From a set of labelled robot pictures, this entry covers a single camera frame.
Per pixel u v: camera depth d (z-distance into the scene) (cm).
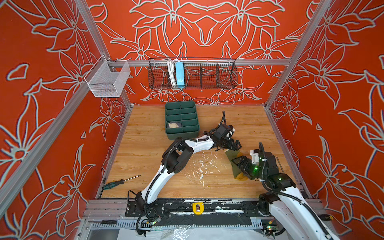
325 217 70
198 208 72
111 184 79
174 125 100
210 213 73
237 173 82
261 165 61
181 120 103
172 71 89
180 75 89
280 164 88
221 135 78
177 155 59
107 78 93
